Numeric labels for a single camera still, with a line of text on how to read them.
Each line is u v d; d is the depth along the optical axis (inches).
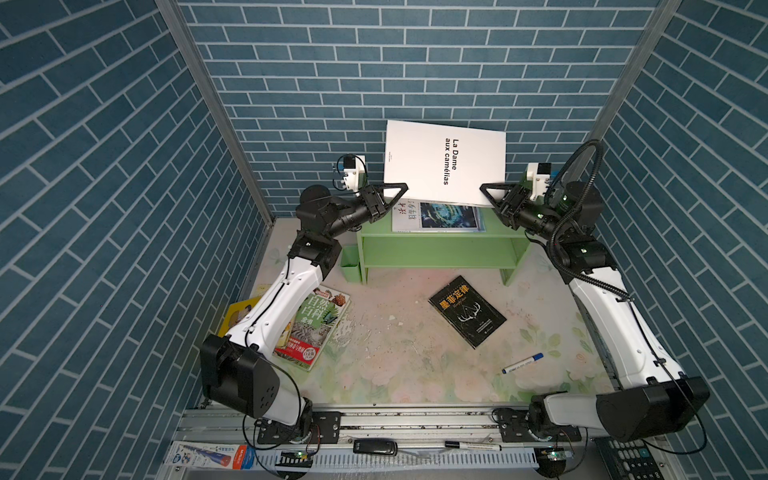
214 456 27.2
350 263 40.1
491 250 35.7
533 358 33.3
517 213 23.4
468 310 36.9
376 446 27.3
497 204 23.8
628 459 27.0
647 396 14.8
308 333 34.3
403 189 24.4
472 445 27.8
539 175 24.0
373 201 23.0
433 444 28.6
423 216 33.2
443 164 25.2
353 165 23.9
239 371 15.9
